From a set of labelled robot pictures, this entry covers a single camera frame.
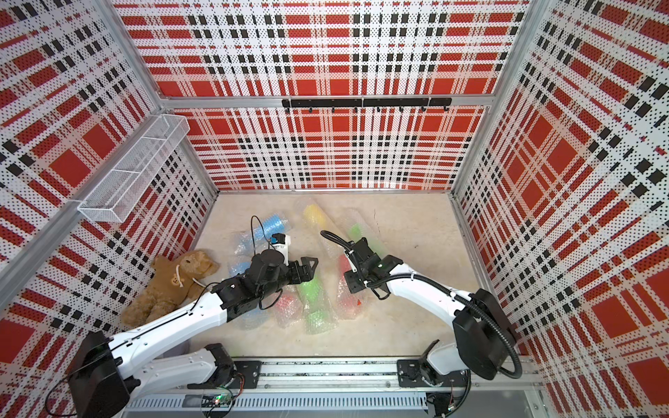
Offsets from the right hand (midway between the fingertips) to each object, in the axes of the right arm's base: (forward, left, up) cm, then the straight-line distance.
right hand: (359, 277), depth 84 cm
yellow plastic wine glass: (+27, +18, 0) cm, 32 cm away
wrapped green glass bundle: (-12, +13, -1) cm, 18 cm away
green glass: (+20, +1, -3) cm, 21 cm away
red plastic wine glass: (-9, +4, +1) cm, 10 cm away
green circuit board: (-33, +40, -7) cm, 52 cm away
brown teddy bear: (-2, +61, 0) cm, 61 cm away
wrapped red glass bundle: (-9, +23, -1) cm, 24 cm away
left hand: (+1, +15, +8) cm, 17 cm away
